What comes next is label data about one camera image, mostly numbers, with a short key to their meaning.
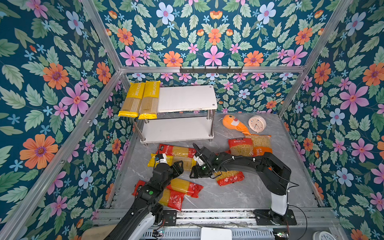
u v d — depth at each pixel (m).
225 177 0.84
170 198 0.77
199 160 0.72
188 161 0.91
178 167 0.73
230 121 1.04
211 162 0.69
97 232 0.66
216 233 0.65
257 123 1.04
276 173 0.51
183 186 0.82
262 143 0.98
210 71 0.93
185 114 1.23
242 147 0.94
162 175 0.60
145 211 0.53
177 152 0.95
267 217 0.71
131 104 0.74
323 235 0.66
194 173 0.78
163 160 0.73
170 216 0.74
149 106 0.73
